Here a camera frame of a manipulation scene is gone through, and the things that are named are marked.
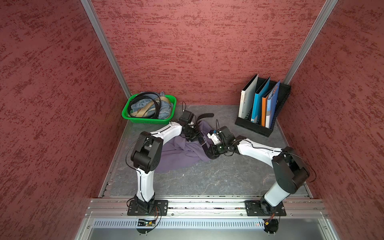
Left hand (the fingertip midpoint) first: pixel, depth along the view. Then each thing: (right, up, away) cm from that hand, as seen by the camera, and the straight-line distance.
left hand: (201, 138), depth 93 cm
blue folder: (+42, +22, -7) cm, 48 cm away
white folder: (+29, +27, 0) cm, 40 cm away
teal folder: (+35, +22, -2) cm, 41 cm away
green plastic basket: (-55, +16, +13) cm, 59 cm away
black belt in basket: (-37, +30, +18) cm, 51 cm away
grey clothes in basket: (-26, +20, +14) cm, 36 cm away
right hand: (+4, -10, -6) cm, 12 cm away
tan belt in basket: (-46, +16, +13) cm, 50 cm away
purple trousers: (-13, -9, -3) cm, 16 cm away
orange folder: (+39, +17, -2) cm, 43 cm away
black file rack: (+59, +31, +11) cm, 68 cm away
